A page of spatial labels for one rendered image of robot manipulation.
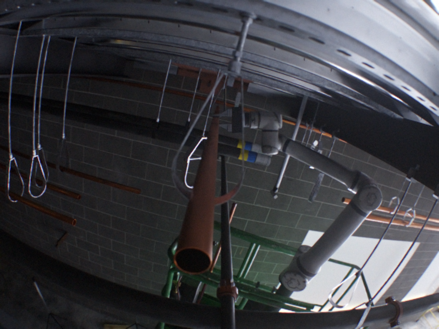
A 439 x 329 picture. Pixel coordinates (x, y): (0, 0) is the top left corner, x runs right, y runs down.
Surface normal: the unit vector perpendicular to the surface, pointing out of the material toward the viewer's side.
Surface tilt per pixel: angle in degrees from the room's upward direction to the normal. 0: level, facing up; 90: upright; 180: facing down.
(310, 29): 90
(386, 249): 90
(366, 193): 86
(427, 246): 90
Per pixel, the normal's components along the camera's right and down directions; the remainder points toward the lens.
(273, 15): 0.00, 0.33
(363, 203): -0.56, 0.11
